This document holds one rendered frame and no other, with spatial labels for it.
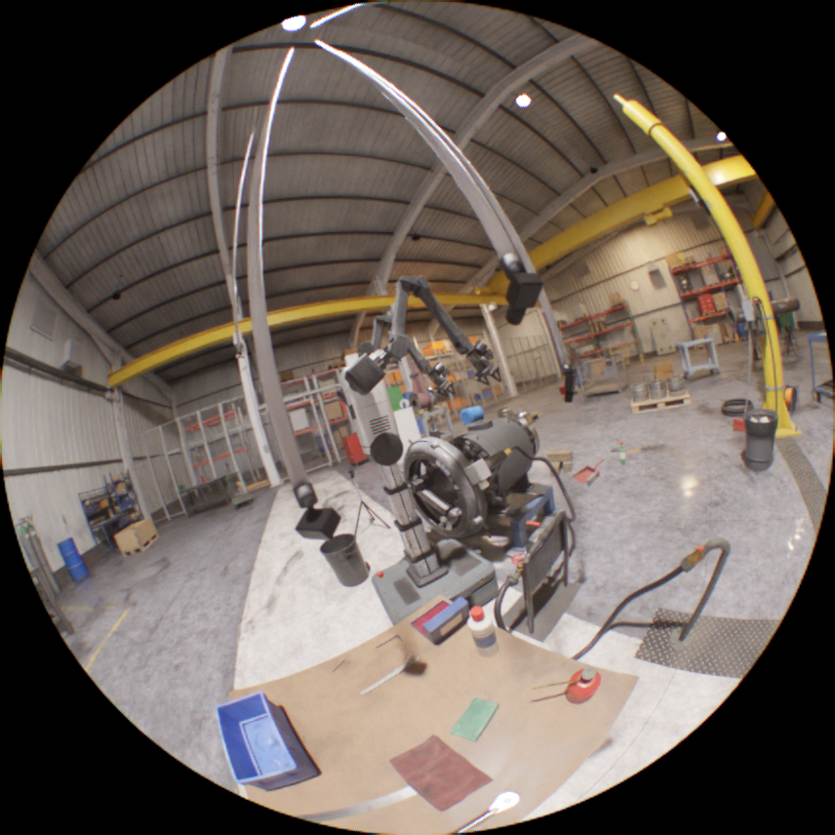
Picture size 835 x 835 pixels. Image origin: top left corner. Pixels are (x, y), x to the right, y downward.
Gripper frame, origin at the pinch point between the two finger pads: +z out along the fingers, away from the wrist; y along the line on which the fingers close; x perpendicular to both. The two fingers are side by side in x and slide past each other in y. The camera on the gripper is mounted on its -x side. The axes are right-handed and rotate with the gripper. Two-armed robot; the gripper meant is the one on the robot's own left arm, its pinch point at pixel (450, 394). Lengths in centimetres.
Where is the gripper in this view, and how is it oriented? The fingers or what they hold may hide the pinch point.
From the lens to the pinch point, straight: 165.4
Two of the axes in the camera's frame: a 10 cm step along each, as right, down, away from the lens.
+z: 6.9, 6.8, 2.5
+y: -3.9, 0.6, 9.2
